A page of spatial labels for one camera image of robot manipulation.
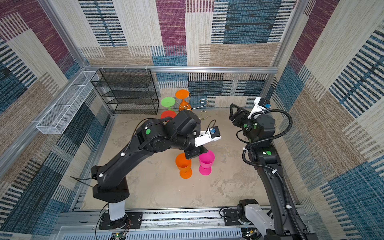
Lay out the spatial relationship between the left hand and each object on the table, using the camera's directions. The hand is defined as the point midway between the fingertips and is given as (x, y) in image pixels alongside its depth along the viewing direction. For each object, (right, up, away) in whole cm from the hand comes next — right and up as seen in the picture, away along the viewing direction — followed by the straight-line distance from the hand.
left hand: (206, 144), depth 59 cm
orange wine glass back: (-11, +24, +24) cm, 36 cm away
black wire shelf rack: (-53, +32, +51) cm, 80 cm away
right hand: (+13, +14, +7) cm, 21 cm away
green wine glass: (-18, +19, +18) cm, 32 cm away
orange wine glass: (-10, -14, +21) cm, 27 cm away
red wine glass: (-17, +13, +14) cm, 26 cm away
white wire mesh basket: (-69, +11, +12) cm, 71 cm away
